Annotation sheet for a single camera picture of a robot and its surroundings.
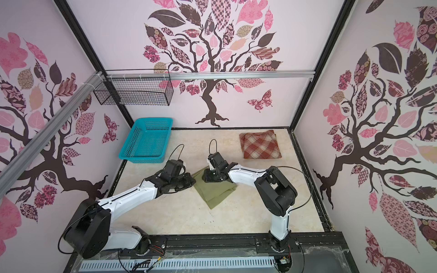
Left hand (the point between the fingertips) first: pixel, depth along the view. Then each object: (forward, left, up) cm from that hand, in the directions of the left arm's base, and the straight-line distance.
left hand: (195, 184), depth 86 cm
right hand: (+6, -4, -1) cm, 7 cm away
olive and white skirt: (-2, -9, -3) cm, 9 cm away
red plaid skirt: (+31, -40, -5) cm, 51 cm away
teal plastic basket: (+38, +38, -9) cm, 55 cm away
